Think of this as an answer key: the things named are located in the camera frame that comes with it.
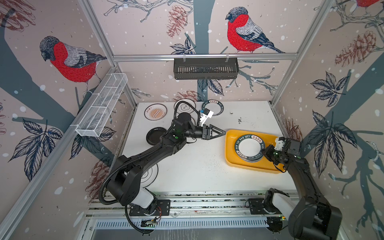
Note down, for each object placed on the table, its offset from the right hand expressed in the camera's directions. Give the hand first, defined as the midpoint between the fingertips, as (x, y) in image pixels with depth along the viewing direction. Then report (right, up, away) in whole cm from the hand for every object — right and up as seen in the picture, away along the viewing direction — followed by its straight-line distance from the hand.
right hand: (262, 151), depth 84 cm
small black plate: (-68, +7, +16) cm, 70 cm away
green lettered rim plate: (-4, 0, +9) cm, 10 cm away
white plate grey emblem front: (-66, -14, 0) cm, 67 cm away
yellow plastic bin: (-16, -6, +6) cm, 18 cm away
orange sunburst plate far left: (-71, +24, +33) cm, 82 cm away
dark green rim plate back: (-22, +28, +34) cm, 50 cm away
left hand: (-27, +11, -20) cm, 35 cm away
